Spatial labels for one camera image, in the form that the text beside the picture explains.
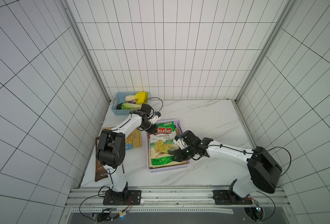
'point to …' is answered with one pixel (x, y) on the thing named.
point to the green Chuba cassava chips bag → (159, 143)
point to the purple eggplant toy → (119, 106)
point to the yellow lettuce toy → (142, 96)
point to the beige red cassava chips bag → (150, 166)
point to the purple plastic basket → (178, 126)
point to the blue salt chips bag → (133, 141)
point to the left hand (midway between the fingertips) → (152, 132)
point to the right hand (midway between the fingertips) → (170, 160)
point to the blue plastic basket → (120, 97)
